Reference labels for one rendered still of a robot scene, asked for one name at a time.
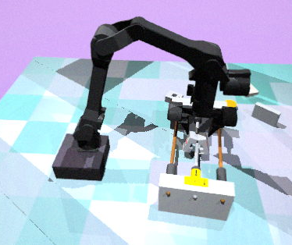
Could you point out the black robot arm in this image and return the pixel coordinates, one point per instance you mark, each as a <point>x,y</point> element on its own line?
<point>205,57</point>

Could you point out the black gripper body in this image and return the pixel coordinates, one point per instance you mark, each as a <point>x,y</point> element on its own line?
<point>202,108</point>

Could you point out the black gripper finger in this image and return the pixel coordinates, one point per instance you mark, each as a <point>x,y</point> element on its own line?
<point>214,126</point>
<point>185,125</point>

